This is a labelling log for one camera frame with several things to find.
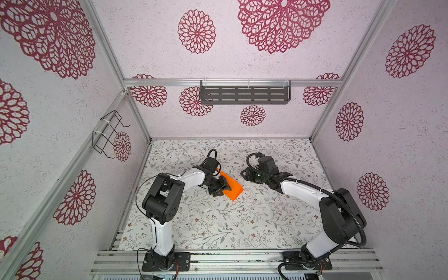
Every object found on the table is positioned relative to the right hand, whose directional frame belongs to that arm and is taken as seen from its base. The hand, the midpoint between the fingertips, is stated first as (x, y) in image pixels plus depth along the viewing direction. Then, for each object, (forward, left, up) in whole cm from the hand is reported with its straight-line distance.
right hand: (242, 171), depth 89 cm
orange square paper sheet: (-6, +3, -8) cm, 10 cm away
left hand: (-7, +8, -10) cm, 14 cm away
